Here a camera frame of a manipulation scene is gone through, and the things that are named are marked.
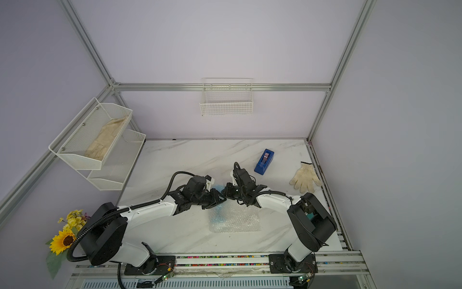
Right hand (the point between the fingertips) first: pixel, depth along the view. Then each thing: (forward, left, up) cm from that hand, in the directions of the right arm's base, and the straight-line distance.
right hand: (223, 194), depth 88 cm
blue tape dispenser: (+21, -23, -1) cm, 31 cm away
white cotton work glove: (+14, -47, -8) cm, 49 cm away
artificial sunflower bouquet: (-25, +52, +17) cm, 60 cm away
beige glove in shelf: (+17, +52, +24) cm, 60 cm away
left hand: (-5, -1, +2) cm, 5 cm away
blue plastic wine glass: (-11, +2, +1) cm, 11 cm away
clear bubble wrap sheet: (-8, -3, -10) cm, 13 cm away
